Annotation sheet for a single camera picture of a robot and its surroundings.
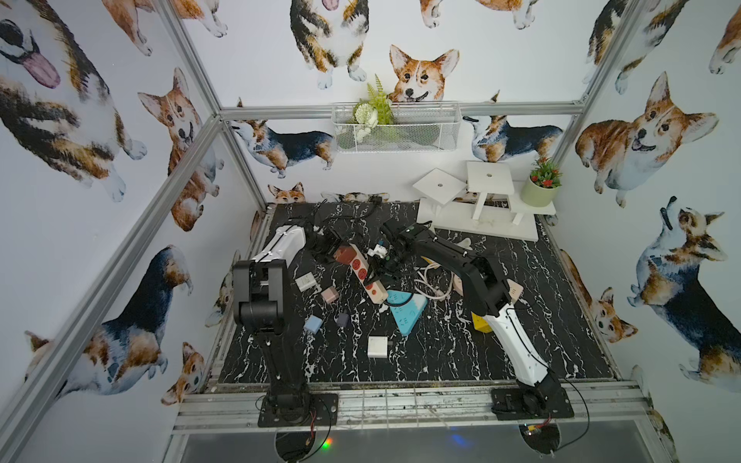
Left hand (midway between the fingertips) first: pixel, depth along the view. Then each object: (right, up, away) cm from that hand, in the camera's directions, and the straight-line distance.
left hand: (345, 242), depth 96 cm
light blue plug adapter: (-9, -25, -7) cm, 27 cm away
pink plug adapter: (-4, -17, -3) cm, 18 cm away
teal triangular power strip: (+20, -20, -8) cm, 29 cm away
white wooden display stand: (+50, +13, +11) cm, 53 cm away
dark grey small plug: (0, -23, -7) cm, 25 cm away
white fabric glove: (+43, -1, +11) cm, 44 cm away
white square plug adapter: (+11, -29, -14) cm, 34 cm away
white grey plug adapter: (-13, -13, 0) cm, 19 cm away
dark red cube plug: (0, -4, -3) cm, 5 cm away
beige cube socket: (+54, -15, -5) cm, 57 cm away
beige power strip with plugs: (+11, -14, -8) cm, 19 cm away
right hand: (+8, -14, -5) cm, 16 cm away
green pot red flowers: (+63, +18, -4) cm, 66 cm away
